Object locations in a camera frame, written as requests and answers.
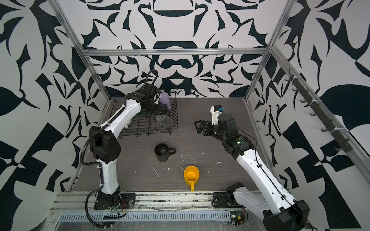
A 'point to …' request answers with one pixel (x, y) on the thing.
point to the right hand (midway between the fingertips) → (201, 121)
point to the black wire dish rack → (145, 124)
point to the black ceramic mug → (162, 152)
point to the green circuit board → (237, 217)
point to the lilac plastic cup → (165, 99)
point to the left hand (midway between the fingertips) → (160, 108)
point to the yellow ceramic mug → (191, 175)
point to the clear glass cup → (165, 119)
